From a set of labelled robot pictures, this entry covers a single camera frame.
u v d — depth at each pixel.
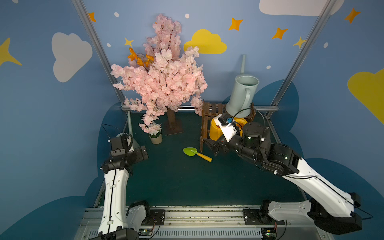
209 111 0.86
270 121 1.24
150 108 0.73
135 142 0.97
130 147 0.64
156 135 0.98
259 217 0.66
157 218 0.74
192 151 0.97
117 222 0.39
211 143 0.49
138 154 0.69
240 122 0.82
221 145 0.48
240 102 0.70
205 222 0.74
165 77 0.75
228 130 0.47
